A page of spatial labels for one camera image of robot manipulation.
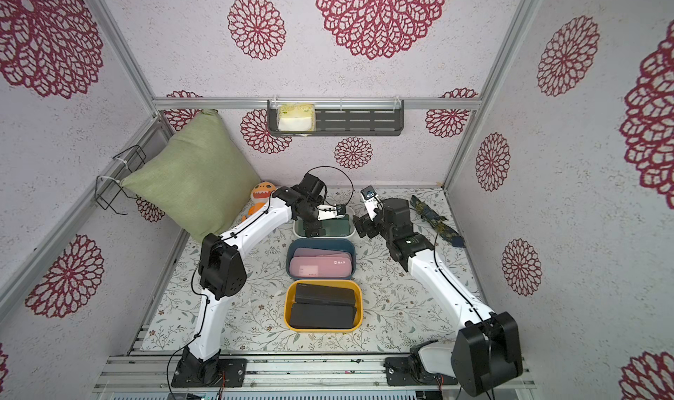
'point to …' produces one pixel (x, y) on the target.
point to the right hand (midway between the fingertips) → (369, 205)
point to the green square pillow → (200, 178)
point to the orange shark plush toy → (260, 195)
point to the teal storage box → (341, 245)
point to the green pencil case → (336, 226)
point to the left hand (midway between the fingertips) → (318, 216)
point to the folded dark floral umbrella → (438, 223)
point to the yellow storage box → (290, 298)
